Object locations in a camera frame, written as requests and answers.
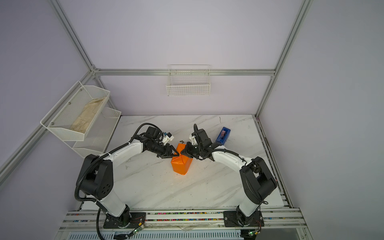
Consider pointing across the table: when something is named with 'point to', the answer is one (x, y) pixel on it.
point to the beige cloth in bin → (89, 114)
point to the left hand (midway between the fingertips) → (176, 156)
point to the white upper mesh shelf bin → (72, 116)
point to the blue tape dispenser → (223, 135)
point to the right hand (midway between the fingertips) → (179, 152)
